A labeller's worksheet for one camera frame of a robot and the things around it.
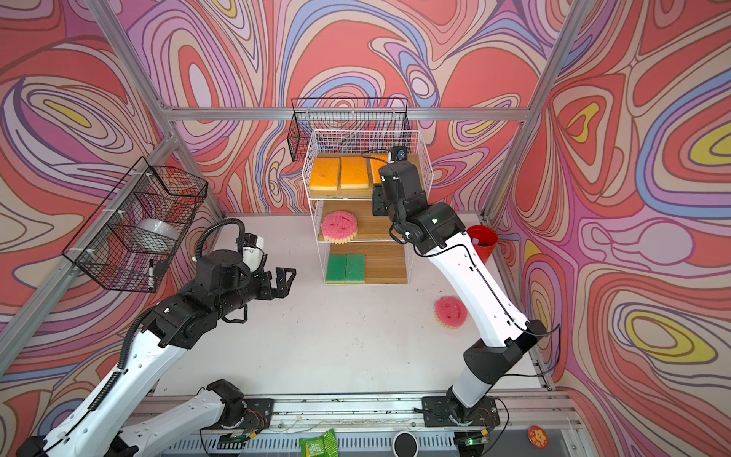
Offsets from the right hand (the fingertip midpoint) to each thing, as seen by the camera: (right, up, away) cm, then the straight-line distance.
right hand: (387, 197), depth 69 cm
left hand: (-25, -18, 0) cm, 31 cm away
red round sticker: (+38, -60, +2) cm, 71 cm away
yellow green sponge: (-16, -22, +30) cm, 41 cm away
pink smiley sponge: (-13, -7, +10) cm, 18 cm away
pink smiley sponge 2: (+21, -33, +20) cm, 44 cm away
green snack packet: (-15, -61, 0) cm, 63 cm away
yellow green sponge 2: (-9, -21, +31) cm, 39 cm away
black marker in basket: (-60, -20, +3) cm, 64 cm away
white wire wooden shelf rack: (+3, -18, +37) cm, 41 cm away
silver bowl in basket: (-60, -8, +4) cm, 61 cm away
